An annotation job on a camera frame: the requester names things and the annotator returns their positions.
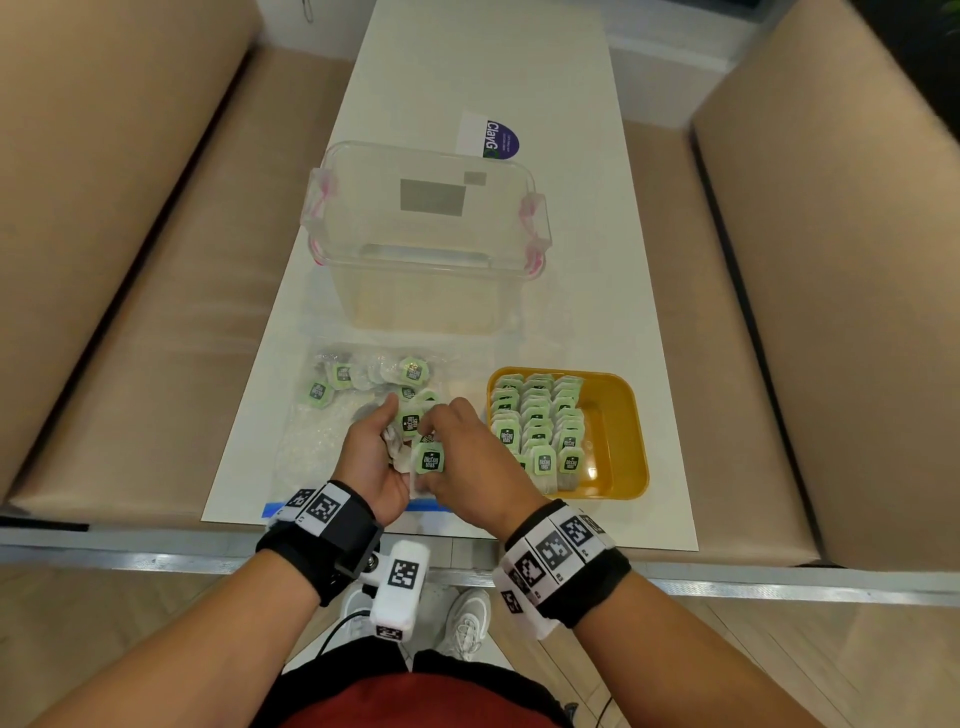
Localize yellow tray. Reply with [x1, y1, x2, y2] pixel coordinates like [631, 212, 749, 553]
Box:
[485, 365, 650, 502]

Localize person's left hand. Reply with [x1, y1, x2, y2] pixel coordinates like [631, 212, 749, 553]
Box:
[329, 393, 421, 526]

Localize black left wristband with markers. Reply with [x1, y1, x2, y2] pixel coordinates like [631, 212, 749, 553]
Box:
[254, 479, 385, 607]

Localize person's black trousers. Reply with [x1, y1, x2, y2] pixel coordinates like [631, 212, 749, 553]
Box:
[251, 637, 579, 728]

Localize clear zip bag with tea bags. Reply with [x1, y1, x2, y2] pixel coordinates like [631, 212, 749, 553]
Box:
[262, 341, 451, 523]

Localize person's right white shoe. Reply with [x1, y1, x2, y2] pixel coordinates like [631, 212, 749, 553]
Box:
[438, 588, 493, 661]

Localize clear storage box pink latches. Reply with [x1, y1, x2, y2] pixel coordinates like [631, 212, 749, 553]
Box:
[299, 140, 555, 335]

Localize person's left forearm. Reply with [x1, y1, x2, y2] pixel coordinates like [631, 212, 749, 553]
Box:
[29, 551, 324, 728]

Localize person's red shirt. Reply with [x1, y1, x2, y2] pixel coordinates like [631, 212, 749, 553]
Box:
[281, 673, 556, 728]

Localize white and purple sticker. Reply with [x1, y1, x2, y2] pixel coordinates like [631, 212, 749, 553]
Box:
[457, 110, 521, 161]

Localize black planter box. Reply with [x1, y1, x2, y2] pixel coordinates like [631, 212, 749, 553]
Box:
[854, 0, 960, 140]

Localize person's right hand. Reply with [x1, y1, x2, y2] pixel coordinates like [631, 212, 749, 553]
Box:
[416, 397, 553, 540]

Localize beige bench seat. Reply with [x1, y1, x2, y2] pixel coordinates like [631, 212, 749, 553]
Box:
[0, 0, 358, 526]
[622, 0, 960, 571]

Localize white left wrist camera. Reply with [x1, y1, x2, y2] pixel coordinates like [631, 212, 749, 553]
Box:
[359, 539, 433, 643]

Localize tea bags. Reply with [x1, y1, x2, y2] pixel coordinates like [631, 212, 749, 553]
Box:
[491, 372, 588, 496]
[382, 404, 433, 481]
[303, 353, 440, 410]

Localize marker cube on right wrist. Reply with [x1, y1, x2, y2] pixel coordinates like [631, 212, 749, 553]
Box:
[491, 569, 560, 643]

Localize grey rectangular label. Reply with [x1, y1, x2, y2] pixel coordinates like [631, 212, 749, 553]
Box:
[399, 178, 468, 214]

